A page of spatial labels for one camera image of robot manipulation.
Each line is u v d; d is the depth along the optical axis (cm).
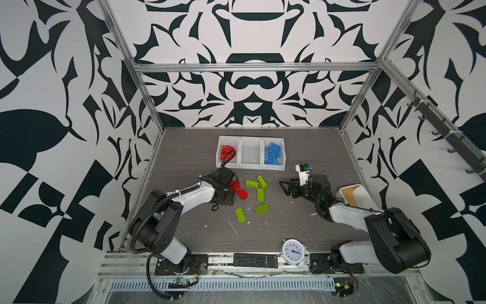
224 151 108
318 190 70
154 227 44
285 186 84
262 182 94
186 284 71
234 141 107
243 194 92
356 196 87
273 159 101
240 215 87
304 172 79
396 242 43
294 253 75
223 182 72
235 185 94
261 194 92
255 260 74
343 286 71
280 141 107
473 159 53
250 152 107
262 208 87
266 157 102
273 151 105
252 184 94
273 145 108
